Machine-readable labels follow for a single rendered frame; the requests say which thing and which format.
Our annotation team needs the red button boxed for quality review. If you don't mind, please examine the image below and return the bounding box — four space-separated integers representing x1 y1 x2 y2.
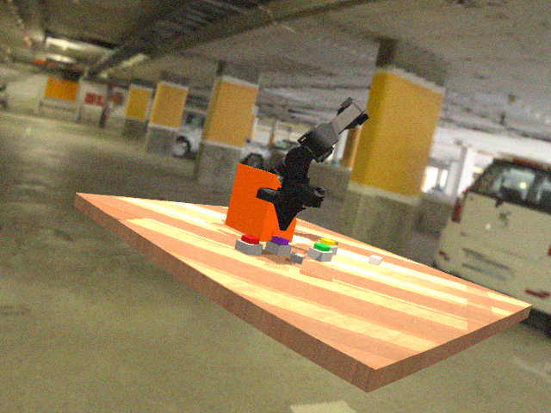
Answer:
234 235 263 256

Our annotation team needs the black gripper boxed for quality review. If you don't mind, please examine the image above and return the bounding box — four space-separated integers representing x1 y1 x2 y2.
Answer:
256 169 310 231

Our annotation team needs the green button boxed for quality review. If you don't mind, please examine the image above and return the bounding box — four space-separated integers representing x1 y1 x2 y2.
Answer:
307 243 333 262

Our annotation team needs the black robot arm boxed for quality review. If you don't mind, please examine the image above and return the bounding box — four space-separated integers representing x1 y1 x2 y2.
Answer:
269 96 368 207

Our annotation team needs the purple button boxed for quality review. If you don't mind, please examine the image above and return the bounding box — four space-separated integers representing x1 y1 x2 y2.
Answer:
265 237 293 256

